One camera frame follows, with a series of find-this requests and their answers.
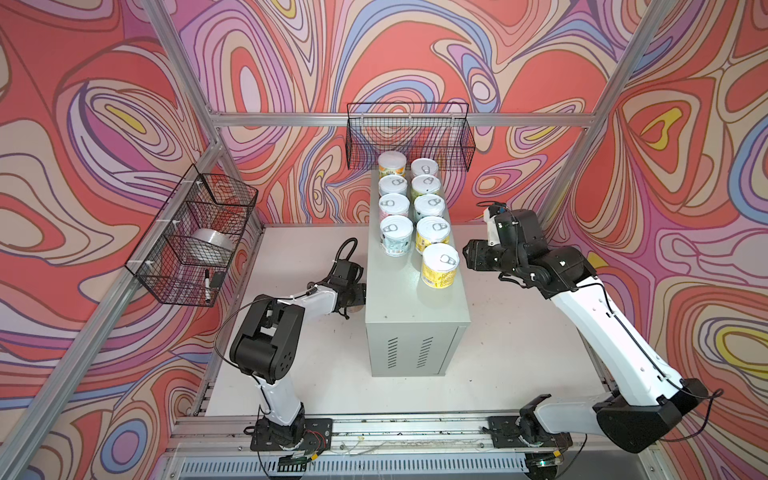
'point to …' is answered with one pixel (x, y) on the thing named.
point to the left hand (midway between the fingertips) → (359, 292)
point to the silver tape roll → (212, 242)
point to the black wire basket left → (186, 255)
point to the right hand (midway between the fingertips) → (477, 257)
